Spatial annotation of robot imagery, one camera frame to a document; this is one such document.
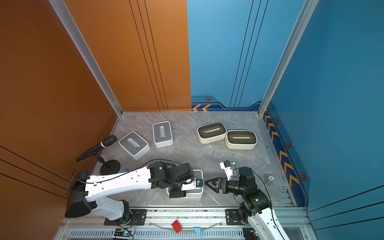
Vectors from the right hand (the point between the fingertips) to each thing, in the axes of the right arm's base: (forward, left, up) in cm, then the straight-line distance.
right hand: (210, 184), depth 72 cm
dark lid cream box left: (+37, -3, -7) cm, 38 cm away
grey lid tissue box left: (+28, +48, -8) cm, 56 cm away
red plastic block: (-16, +16, -11) cm, 25 cm away
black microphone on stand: (+13, +60, -10) cm, 62 cm away
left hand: (0, +12, -1) cm, 12 cm away
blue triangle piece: (-17, +6, -10) cm, 21 cm away
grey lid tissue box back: (+38, +31, -9) cm, 50 cm away
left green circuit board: (-18, +41, -13) cm, 47 cm away
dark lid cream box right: (+36, -22, -13) cm, 44 cm away
